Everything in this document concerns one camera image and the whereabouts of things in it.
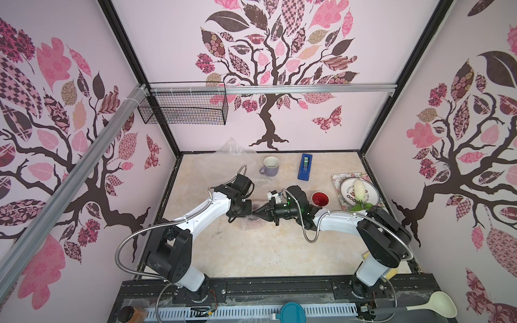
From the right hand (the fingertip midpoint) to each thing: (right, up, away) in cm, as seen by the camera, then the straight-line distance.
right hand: (253, 212), depth 76 cm
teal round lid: (+13, -30, -12) cm, 35 cm away
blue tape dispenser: (+27, +18, +31) cm, 45 cm away
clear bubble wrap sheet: (-1, -5, +6) cm, 8 cm away
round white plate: (+47, +5, +25) cm, 54 cm away
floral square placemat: (+45, +11, +31) cm, 56 cm away
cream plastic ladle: (+68, -31, -5) cm, 75 cm away
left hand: (-4, -4, +10) cm, 11 cm away
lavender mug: (+8, +18, +29) cm, 35 cm away
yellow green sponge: (+36, -13, -19) cm, 42 cm away
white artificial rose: (+52, +7, +22) cm, 57 cm away
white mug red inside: (+31, +3, +17) cm, 35 cm away
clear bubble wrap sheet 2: (-16, +23, +41) cm, 50 cm away
